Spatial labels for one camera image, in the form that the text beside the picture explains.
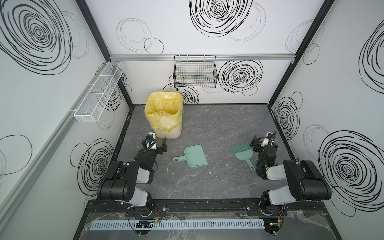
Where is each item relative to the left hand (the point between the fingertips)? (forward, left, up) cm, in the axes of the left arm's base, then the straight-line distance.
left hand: (159, 136), depth 88 cm
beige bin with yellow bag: (+22, +1, 0) cm, 22 cm away
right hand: (+3, -62, -2) cm, 62 cm away
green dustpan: (-6, -21, -13) cm, 25 cm away
